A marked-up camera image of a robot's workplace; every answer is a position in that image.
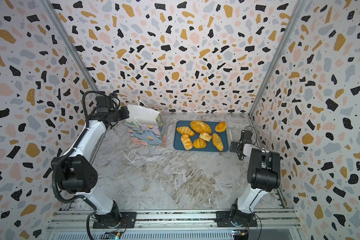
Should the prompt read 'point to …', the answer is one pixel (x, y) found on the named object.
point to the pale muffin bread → (205, 136)
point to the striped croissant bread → (185, 130)
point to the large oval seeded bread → (200, 127)
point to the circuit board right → (238, 234)
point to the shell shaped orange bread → (199, 143)
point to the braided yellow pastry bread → (186, 141)
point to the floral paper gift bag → (145, 124)
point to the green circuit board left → (111, 235)
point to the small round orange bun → (221, 127)
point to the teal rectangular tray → (178, 146)
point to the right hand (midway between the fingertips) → (239, 144)
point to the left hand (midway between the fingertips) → (127, 107)
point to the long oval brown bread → (217, 142)
